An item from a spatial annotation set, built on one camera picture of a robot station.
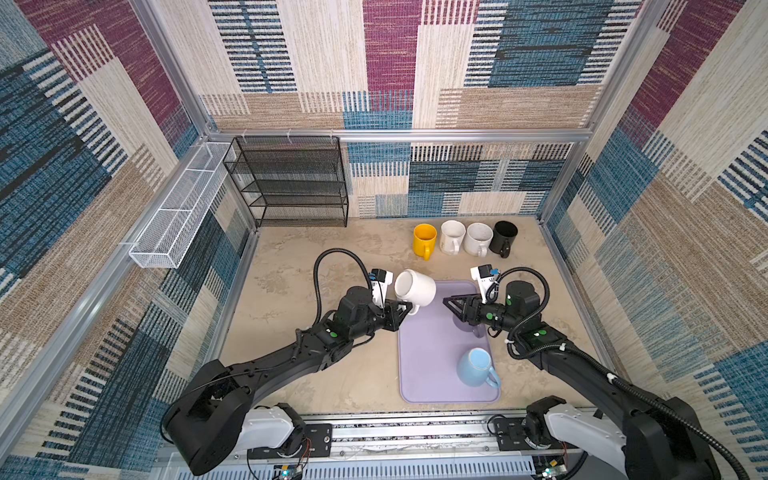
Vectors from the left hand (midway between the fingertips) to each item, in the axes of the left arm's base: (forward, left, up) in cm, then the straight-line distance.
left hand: (412, 302), depth 77 cm
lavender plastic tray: (-5, -6, -16) cm, 17 cm away
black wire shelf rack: (+50, +41, 0) cm, 65 cm away
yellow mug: (+31, -7, -10) cm, 34 cm away
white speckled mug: (+31, -26, -10) cm, 41 cm away
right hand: (0, -9, -2) cm, 10 cm away
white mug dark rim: (+2, -1, +3) cm, 4 cm away
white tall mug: (+32, -17, -10) cm, 38 cm away
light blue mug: (-14, -15, -8) cm, 22 cm away
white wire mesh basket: (+36, +73, +1) cm, 81 cm away
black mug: (+30, -34, -10) cm, 47 cm away
